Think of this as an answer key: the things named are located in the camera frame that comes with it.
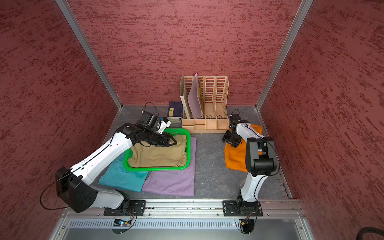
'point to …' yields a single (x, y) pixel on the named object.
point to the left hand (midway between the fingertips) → (171, 146)
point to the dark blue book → (175, 112)
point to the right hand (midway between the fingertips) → (227, 143)
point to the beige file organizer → (205, 101)
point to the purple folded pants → (179, 182)
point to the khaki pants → (143, 155)
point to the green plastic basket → (185, 132)
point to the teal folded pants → (116, 175)
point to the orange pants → (236, 156)
